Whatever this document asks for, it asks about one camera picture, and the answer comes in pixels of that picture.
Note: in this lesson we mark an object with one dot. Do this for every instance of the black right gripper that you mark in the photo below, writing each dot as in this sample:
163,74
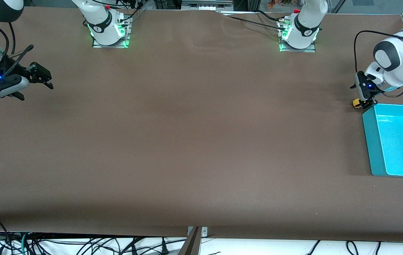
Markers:
14,70

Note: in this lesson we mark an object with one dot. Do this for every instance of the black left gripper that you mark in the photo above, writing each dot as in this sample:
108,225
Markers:
368,102

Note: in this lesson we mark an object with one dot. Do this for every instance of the yellow beetle toy car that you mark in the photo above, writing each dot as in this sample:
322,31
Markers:
356,103

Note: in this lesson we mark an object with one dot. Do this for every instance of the teal plastic bin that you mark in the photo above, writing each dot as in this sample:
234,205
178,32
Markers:
399,148

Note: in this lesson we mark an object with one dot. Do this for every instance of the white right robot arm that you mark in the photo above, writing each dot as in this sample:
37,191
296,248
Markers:
102,21

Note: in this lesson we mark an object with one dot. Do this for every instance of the brown table mat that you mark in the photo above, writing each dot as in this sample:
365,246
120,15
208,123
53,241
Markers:
201,148

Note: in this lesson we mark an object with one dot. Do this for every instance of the grey electronics box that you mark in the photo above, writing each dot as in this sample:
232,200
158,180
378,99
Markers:
206,4

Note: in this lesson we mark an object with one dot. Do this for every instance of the brown angled support bar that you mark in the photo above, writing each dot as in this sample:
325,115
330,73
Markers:
190,244

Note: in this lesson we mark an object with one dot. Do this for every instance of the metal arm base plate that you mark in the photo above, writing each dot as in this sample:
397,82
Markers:
297,50
111,45

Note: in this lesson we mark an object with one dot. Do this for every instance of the metal table edge bracket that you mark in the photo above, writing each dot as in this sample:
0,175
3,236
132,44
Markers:
204,232

